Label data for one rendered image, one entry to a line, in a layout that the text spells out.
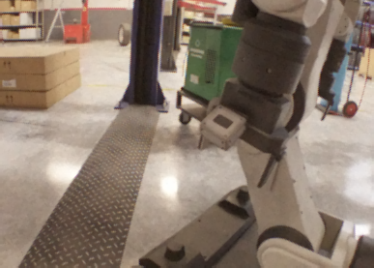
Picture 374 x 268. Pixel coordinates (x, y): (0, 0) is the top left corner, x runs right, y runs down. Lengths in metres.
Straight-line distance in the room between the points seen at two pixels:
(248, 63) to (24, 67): 2.29
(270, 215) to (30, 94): 2.21
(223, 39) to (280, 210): 1.23
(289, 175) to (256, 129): 0.25
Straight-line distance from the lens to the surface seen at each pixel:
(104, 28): 10.27
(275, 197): 0.61
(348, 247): 0.67
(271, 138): 0.35
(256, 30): 0.32
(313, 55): 0.52
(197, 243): 0.77
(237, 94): 0.36
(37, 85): 2.47
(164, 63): 4.22
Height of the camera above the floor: 0.74
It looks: 21 degrees down
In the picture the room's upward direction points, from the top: 5 degrees clockwise
